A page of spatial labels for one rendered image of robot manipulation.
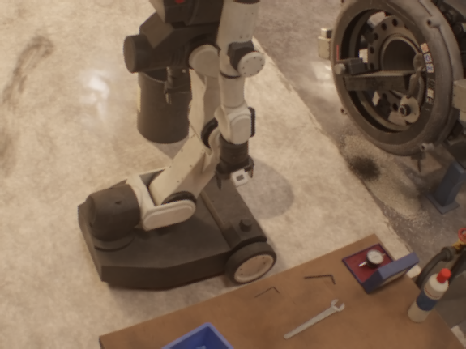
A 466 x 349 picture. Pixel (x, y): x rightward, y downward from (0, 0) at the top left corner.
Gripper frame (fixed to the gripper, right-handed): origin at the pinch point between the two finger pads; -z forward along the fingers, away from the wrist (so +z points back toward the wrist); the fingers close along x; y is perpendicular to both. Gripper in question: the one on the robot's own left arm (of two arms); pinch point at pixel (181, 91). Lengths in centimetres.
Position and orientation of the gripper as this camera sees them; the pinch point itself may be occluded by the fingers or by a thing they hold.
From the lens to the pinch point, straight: 229.6
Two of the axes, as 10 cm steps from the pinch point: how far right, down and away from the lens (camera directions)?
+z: -0.1, -6.5, -7.6
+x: 9.0, -3.4, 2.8
